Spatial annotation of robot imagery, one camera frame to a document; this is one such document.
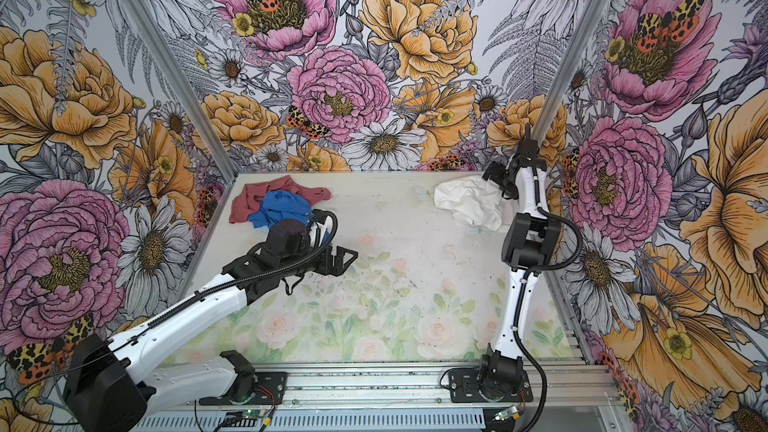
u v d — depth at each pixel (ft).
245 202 3.49
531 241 2.18
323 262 2.25
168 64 2.92
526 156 2.60
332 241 1.91
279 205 3.38
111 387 1.25
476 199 3.45
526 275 2.13
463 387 2.42
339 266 2.27
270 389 2.40
